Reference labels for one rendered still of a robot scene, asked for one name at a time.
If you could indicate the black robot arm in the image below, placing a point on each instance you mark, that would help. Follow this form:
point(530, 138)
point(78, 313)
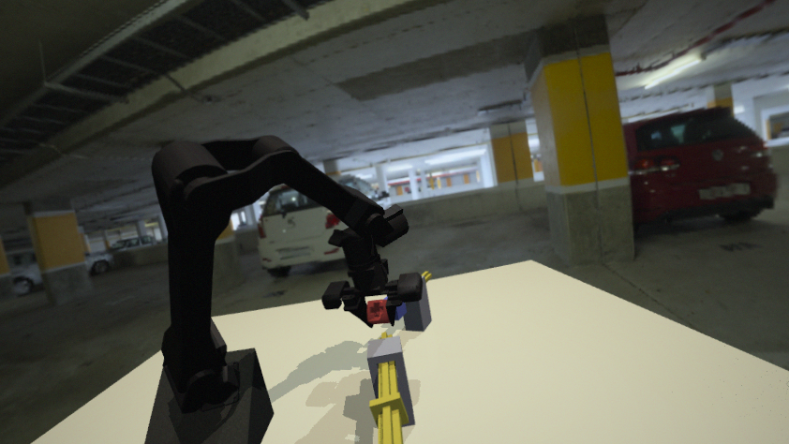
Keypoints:
point(197, 195)

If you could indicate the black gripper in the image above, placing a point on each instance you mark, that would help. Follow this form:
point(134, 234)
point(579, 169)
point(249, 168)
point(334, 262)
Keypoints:
point(368, 280)

